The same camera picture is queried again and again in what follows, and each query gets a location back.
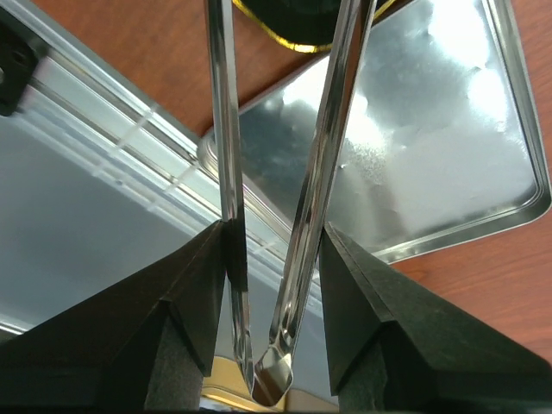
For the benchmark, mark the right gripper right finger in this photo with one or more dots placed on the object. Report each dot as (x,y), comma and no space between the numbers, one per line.
(394,346)

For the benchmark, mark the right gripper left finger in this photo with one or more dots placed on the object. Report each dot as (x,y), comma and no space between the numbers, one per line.
(145,344)

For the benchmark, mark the silver metal tongs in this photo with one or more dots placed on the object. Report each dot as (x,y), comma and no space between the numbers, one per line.
(270,378)

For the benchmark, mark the silver tin lid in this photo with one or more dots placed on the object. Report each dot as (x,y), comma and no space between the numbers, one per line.
(443,144)

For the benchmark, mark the black cookie tray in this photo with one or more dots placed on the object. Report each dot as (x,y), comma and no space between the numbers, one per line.
(301,26)

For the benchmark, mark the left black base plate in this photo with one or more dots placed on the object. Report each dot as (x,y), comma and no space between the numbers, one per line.
(21,52)

